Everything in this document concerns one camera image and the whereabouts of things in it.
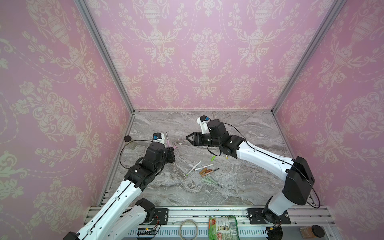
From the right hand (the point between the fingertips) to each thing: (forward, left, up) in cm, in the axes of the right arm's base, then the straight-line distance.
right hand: (189, 137), depth 76 cm
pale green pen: (-14, -13, -24) cm, 30 cm away
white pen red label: (-6, -7, -24) cm, 26 cm away
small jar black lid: (+10, +39, -13) cm, 42 cm away
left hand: (-5, +8, -3) cm, 9 cm away
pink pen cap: (+9, +11, -23) cm, 27 cm away
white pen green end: (-4, -3, -24) cm, 25 cm away
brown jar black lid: (-40, -51, -16) cm, 67 cm away
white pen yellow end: (-16, -16, +8) cm, 23 cm away
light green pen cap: (0, -14, -24) cm, 28 cm away
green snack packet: (-37, -14, -22) cm, 45 cm away
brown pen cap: (-8, -7, -24) cm, 26 cm away
